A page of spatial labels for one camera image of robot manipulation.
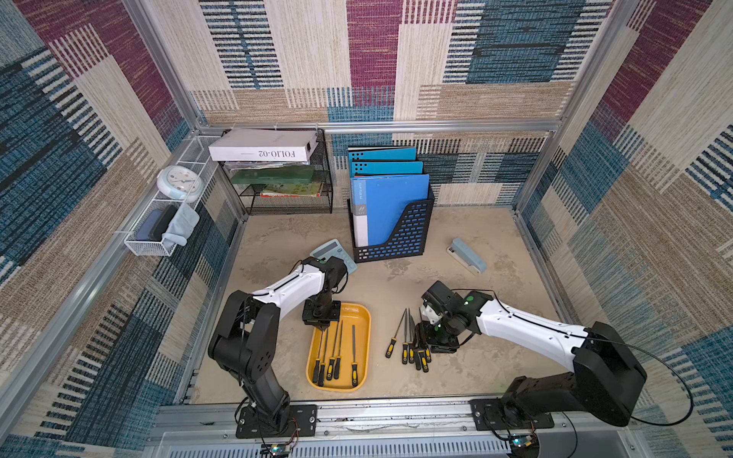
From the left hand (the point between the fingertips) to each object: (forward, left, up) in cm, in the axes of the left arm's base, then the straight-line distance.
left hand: (327, 326), depth 86 cm
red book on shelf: (+41, +13, +18) cm, 47 cm away
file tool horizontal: (-11, +2, +1) cm, 11 cm away
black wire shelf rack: (+47, +31, +5) cm, 57 cm away
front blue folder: (+29, -16, +22) cm, 40 cm away
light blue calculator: (+29, 0, 0) cm, 29 cm away
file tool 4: (-5, -23, -3) cm, 24 cm away
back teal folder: (+50, -18, +26) cm, 59 cm away
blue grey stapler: (+26, -45, +2) cm, 52 cm away
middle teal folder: (+42, -11, +26) cm, 51 cm away
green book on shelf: (+43, +18, +23) cm, 52 cm away
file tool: (-12, -3, -3) cm, 12 cm away
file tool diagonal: (-10, -2, -3) cm, 10 cm away
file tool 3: (-4, -19, -3) cm, 20 cm away
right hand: (-7, -26, +2) cm, 27 cm away
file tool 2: (-10, +1, -2) cm, 11 cm away
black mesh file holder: (+27, -27, +7) cm, 39 cm away
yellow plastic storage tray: (+3, -9, -2) cm, 9 cm away
